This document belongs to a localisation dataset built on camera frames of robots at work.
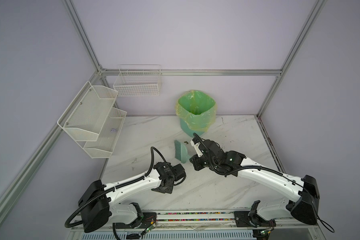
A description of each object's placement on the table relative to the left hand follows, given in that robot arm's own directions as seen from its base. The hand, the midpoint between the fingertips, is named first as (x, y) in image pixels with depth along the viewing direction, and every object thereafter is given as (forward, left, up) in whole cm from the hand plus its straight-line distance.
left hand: (161, 189), depth 76 cm
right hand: (+11, -15, +12) cm, 22 cm away
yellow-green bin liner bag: (+56, -23, +4) cm, 61 cm away
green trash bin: (+43, -14, -5) cm, 46 cm away
